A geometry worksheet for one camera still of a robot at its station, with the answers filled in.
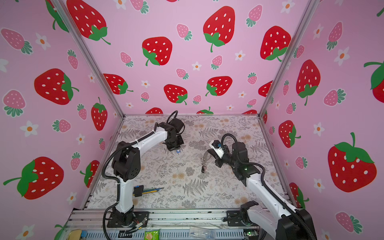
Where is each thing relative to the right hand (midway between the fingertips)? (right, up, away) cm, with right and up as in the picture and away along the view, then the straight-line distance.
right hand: (209, 149), depth 79 cm
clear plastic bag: (-4, -38, -9) cm, 40 cm away
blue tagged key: (-19, -4, +19) cm, 27 cm away
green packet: (-28, -39, -10) cm, 49 cm away
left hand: (-16, 0, +16) cm, 23 cm away
